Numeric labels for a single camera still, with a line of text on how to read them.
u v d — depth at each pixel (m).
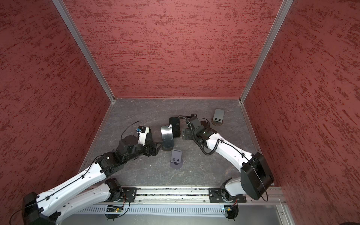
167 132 0.88
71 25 0.77
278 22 0.76
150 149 0.65
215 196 0.74
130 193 0.74
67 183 0.45
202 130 0.63
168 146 0.87
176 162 0.81
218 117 1.00
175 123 0.90
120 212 0.71
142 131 0.64
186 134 0.96
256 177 0.41
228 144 0.51
